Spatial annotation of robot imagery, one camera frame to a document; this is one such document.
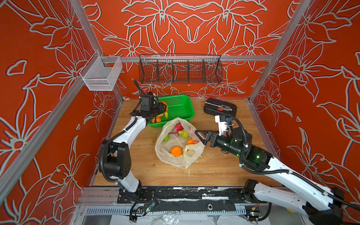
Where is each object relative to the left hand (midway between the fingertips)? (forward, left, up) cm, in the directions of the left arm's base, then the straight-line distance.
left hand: (163, 104), depth 88 cm
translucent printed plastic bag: (-16, -10, -21) cm, 28 cm away
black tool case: (+11, -41, -13) cm, 44 cm away
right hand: (-26, -20, +10) cm, 34 cm away
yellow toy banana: (+6, 0, -18) cm, 19 cm away
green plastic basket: (+17, -9, -20) cm, 28 cm away
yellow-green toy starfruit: (-11, -14, -15) cm, 24 cm away
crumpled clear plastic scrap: (-56, -9, -22) cm, 61 cm away
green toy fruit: (-14, -3, -17) cm, 22 cm away
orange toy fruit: (0, +5, -16) cm, 17 cm away
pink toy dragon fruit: (-8, -10, -13) cm, 18 cm away
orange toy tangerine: (-23, -10, -17) cm, 30 cm away
